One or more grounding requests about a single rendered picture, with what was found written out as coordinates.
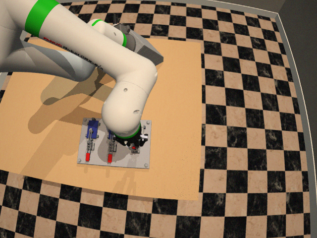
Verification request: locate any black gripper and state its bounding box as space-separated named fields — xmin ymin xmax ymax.
xmin=113 ymin=134 xmax=148 ymax=151

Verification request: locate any grey toggle clamp with red handle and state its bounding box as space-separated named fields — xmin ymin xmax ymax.
xmin=86 ymin=128 xmax=95 ymax=161

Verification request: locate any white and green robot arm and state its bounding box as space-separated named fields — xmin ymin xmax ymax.
xmin=0 ymin=0 xmax=158 ymax=144

